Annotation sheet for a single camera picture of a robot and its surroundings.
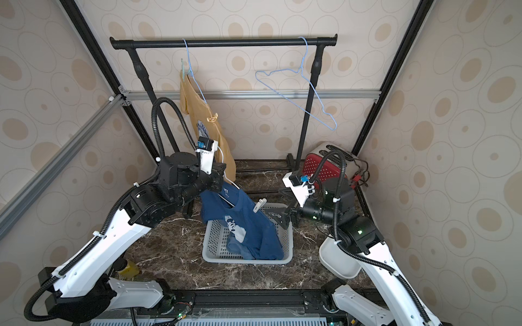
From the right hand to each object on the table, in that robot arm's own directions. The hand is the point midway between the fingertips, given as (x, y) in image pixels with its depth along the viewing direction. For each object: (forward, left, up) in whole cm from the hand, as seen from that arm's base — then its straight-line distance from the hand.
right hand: (281, 198), depth 61 cm
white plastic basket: (-1, +27, -31) cm, 41 cm away
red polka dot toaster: (+32, -24, -19) cm, 44 cm away
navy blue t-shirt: (-6, +10, -13) cm, 17 cm away
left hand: (+7, +15, +7) cm, 18 cm away
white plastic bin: (-5, -24, -35) cm, 43 cm away
